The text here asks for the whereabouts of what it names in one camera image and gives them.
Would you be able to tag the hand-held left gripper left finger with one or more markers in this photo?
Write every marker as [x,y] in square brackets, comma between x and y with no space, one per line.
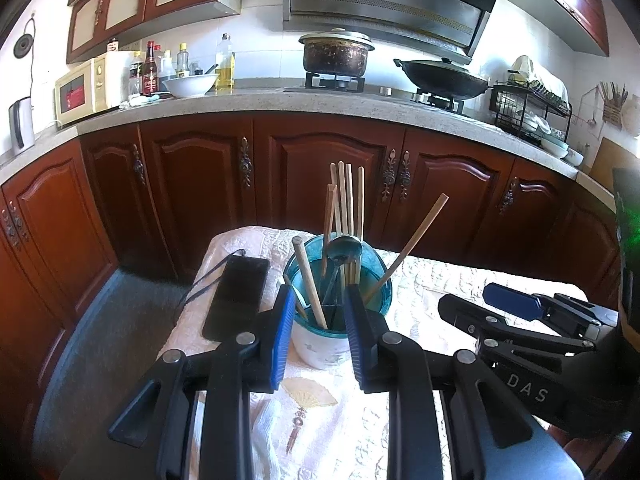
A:
[286,335]

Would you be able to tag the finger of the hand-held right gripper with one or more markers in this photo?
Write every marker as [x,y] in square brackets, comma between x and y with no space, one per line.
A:
[470,317]
[515,301]

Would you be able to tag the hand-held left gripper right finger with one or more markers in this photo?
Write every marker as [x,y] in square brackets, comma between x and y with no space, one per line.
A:
[351,340]

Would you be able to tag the white utensil holder teal rim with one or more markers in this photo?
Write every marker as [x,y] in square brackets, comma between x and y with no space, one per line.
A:
[320,350]

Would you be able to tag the metal spoon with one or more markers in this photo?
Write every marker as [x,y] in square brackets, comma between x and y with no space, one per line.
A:
[345,248]

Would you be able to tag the white embroidered tablecloth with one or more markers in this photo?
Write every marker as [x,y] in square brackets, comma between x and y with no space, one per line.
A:
[425,280]

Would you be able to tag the black smartphone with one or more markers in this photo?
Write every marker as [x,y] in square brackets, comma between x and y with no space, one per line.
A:
[235,300]

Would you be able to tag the white dishes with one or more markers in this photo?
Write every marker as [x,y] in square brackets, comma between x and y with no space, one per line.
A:
[557,147]

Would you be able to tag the wooden cutting board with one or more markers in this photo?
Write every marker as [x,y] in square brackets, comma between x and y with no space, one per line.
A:
[607,160]

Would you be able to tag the red wooden base cabinets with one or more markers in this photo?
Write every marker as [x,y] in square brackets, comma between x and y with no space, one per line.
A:
[325,160]

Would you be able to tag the hanging metal ladle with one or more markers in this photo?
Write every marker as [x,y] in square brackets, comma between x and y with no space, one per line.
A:
[591,121]

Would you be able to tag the round pale board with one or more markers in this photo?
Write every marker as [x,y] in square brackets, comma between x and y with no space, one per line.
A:
[631,120]

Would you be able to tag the white cloth cover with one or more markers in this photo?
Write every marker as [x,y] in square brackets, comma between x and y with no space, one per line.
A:
[547,82]

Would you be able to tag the black wok with lid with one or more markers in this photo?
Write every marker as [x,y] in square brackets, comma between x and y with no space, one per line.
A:
[442,80]

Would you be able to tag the grey stone kitchen countertop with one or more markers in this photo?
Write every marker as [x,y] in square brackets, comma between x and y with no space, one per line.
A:
[250,102]

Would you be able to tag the gas stove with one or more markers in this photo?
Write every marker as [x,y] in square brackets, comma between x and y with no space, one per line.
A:
[332,82]

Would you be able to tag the white ceramic bowl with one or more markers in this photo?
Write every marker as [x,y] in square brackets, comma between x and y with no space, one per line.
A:
[190,86]

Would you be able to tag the yellow cooking oil bottle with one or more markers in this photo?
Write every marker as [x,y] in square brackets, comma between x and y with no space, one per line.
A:
[226,70]

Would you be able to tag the white rag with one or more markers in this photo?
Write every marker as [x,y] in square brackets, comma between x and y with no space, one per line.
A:
[137,101]

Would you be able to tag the dark cooking pot with lid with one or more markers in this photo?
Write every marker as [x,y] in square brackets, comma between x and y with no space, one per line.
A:
[332,57]

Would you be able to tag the dark sauce bottle red label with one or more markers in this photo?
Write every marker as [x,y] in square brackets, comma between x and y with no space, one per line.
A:
[150,77]

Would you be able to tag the clear bottle yellow cap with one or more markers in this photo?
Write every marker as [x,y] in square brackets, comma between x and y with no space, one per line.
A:
[183,62]

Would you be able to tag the clear bottle white cap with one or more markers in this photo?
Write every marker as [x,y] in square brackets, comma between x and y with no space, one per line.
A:
[168,67]

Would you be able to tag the clear bottle dark cap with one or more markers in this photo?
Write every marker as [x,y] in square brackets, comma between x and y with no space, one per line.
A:
[135,80]

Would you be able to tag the white cylindrical container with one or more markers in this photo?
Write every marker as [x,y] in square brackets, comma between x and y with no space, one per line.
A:
[117,80]

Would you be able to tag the cream microwave oven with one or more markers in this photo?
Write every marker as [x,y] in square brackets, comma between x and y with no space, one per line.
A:
[80,92]

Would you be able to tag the steel range hood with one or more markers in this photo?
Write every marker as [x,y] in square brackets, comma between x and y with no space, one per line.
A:
[380,0]

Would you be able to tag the white electric kettle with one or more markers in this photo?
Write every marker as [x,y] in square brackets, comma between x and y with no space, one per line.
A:
[21,125]

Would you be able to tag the wall chopstick basket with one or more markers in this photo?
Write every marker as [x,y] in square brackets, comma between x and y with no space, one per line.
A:
[612,110]

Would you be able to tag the red wooden wall cabinets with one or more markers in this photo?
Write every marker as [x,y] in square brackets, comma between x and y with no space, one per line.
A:
[575,0]

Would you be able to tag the black round wall fixture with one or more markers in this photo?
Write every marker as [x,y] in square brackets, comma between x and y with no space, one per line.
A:
[23,46]

